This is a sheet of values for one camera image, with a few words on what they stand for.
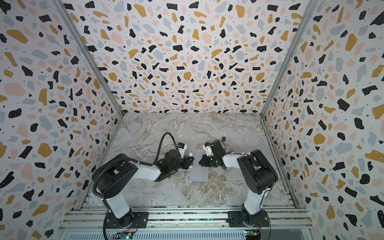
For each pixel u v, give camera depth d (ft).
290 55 2.89
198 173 2.97
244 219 2.15
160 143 2.35
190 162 2.98
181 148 2.74
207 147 2.95
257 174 1.61
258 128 3.72
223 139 3.49
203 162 2.74
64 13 2.31
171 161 2.40
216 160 2.41
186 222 2.41
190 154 3.00
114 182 1.54
